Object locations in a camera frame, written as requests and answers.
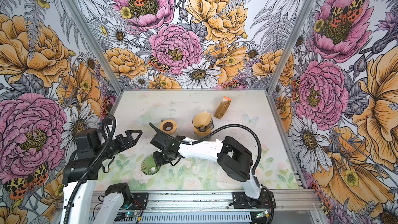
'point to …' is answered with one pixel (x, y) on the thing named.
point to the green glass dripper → (148, 166)
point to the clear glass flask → (155, 115)
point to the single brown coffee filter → (202, 118)
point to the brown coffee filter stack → (222, 108)
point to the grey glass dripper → (203, 128)
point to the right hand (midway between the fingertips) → (159, 166)
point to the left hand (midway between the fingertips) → (136, 141)
